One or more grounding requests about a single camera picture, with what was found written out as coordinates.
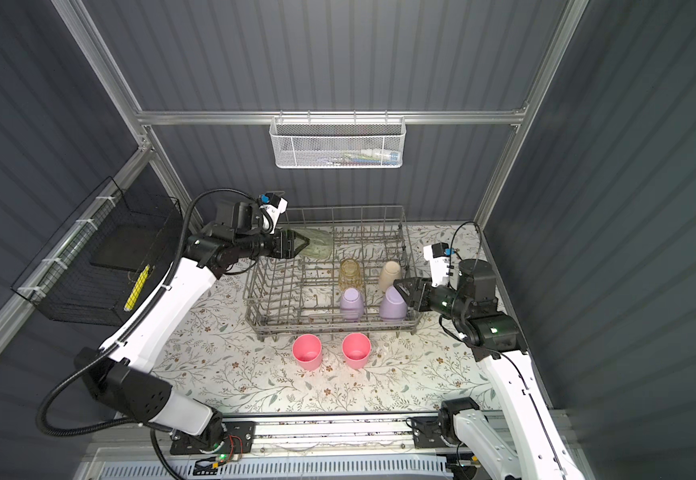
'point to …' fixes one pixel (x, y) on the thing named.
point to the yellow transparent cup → (350, 275)
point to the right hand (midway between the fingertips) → (404, 286)
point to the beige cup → (390, 272)
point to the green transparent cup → (320, 246)
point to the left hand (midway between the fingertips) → (299, 238)
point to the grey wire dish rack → (286, 298)
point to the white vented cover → (417, 468)
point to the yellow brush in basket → (136, 290)
